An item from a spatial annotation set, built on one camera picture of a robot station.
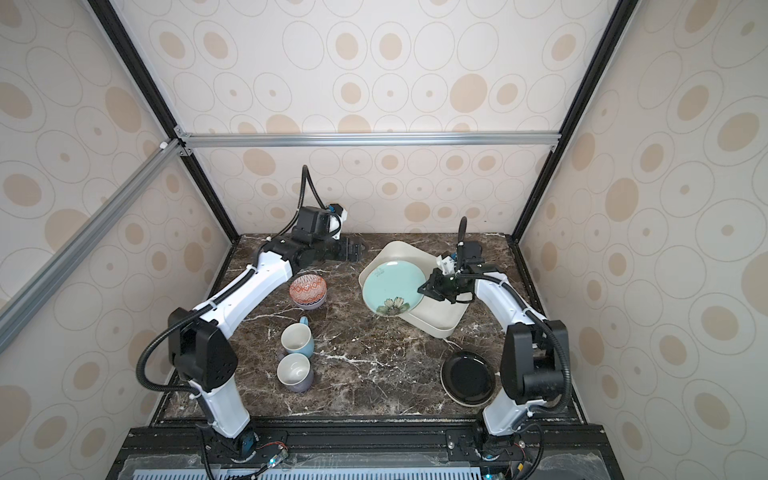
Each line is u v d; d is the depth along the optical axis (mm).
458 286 742
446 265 833
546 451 702
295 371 851
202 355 456
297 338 865
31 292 531
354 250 760
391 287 915
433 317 949
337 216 674
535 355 460
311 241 648
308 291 998
